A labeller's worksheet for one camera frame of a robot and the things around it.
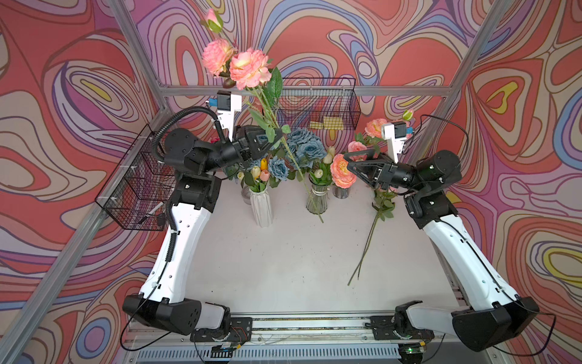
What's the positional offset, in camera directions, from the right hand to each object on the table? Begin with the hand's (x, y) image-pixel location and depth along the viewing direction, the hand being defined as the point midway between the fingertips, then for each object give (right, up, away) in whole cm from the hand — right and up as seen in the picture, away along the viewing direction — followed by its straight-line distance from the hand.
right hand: (343, 170), depth 54 cm
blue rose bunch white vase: (-23, +1, +20) cm, 30 cm away
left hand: (-14, +5, -6) cm, 16 cm away
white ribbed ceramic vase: (-25, -10, +32) cm, 42 cm away
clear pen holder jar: (+11, -6, +52) cm, 53 cm away
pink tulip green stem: (-21, 0, +20) cm, 29 cm away
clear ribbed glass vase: (-1, -10, +47) cm, 48 cm away
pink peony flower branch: (+20, -30, +39) cm, 53 cm away
